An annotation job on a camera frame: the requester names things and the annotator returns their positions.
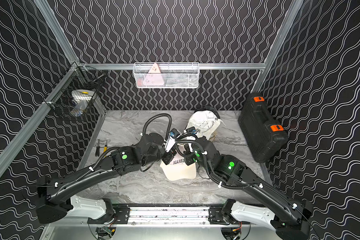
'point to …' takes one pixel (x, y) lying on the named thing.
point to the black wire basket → (75, 95)
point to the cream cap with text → (177, 169)
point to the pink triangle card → (154, 77)
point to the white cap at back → (206, 120)
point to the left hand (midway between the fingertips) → (178, 143)
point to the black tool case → (265, 135)
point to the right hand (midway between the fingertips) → (185, 144)
